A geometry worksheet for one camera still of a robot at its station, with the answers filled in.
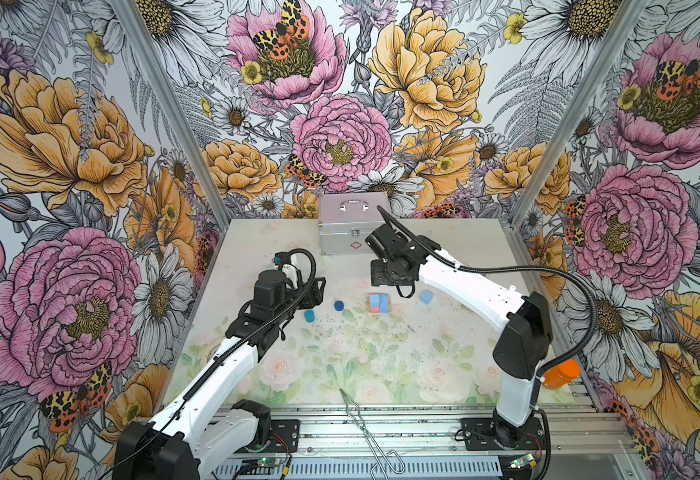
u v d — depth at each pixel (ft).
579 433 2.50
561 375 2.49
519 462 2.35
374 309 3.11
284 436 2.41
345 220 3.42
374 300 3.09
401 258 1.95
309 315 3.09
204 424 1.47
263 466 2.38
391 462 2.33
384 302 3.16
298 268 2.10
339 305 3.18
